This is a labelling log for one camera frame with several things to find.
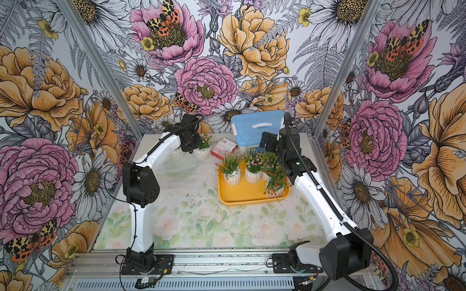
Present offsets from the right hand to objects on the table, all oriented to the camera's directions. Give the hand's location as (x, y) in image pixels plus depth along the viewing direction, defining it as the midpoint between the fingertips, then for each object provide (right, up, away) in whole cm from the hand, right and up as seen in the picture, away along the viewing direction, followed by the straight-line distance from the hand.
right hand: (271, 138), depth 78 cm
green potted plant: (-18, -14, +12) cm, 26 cm away
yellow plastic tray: (-10, -28, +20) cm, 36 cm away
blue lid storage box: (-9, +7, +24) cm, 26 cm away
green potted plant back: (-32, -6, +19) cm, 38 cm away
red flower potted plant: (+3, -19, +3) cm, 19 cm away
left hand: (-36, -4, +18) cm, 40 cm away
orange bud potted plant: (+2, -11, +13) cm, 17 cm away
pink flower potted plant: (-6, -10, +9) cm, 15 cm away
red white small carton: (-22, -2, +33) cm, 40 cm away
